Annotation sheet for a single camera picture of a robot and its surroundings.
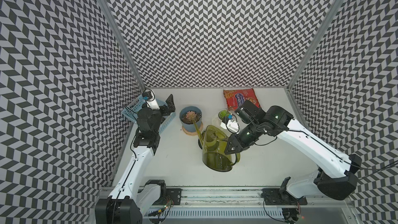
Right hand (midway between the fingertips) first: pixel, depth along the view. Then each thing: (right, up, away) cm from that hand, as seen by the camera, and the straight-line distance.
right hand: (230, 155), depth 60 cm
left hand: (-31, +23, +16) cm, 42 cm away
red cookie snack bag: (+11, +23, +48) cm, 55 cm away
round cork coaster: (-18, +1, +35) cm, 39 cm away
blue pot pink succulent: (-21, +13, +30) cm, 39 cm away
